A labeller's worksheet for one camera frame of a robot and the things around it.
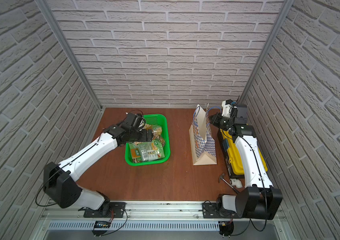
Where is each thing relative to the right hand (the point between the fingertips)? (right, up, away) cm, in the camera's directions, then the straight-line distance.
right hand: (212, 116), depth 77 cm
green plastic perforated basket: (-32, -4, +28) cm, 43 cm away
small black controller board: (-56, -54, -5) cm, 78 cm away
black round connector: (+5, -54, -7) cm, 55 cm away
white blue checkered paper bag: (-6, -13, -6) cm, 16 cm away
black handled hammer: (+8, -35, +7) cm, 37 cm away
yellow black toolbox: (+11, -21, 0) cm, 24 cm away
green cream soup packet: (-43, -20, +10) cm, 48 cm away
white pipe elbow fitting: (+15, -37, +4) cm, 40 cm away
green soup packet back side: (-34, -21, +13) cm, 42 cm away
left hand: (-38, -8, +6) cm, 39 cm away
